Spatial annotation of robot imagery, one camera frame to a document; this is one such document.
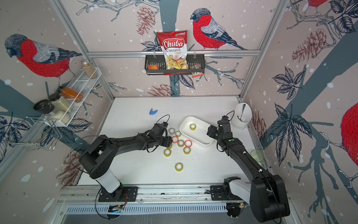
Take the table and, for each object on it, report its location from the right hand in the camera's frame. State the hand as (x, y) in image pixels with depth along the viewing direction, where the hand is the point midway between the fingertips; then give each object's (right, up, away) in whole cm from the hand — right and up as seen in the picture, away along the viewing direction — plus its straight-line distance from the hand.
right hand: (212, 128), depth 88 cm
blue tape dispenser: (-44, +9, +20) cm, 49 cm away
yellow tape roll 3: (-27, -13, +2) cm, 30 cm away
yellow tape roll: (-12, -1, +13) cm, 18 cm away
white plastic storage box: (-10, -3, +13) cm, 16 cm away
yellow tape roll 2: (-20, -11, +5) cm, 24 cm away
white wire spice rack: (-77, +13, -20) cm, 81 cm away
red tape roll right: (-15, -11, +5) cm, 20 cm away
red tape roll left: (-24, -9, +7) cm, 27 cm away
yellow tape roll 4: (-29, -16, 0) cm, 33 cm away
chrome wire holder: (-87, -5, -19) cm, 89 cm away
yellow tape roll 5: (-16, -15, +2) cm, 22 cm away
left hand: (-27, -7, +4) cm, 28 cm away
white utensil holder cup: (+24, +8, +9) cm, 26 cm away
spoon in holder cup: (+23, +11, +7) cm, 27 cm away
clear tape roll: (-22, -6, +9) cm, 25 cm away
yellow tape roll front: (-21, -23, -5) cm, 32 cm away
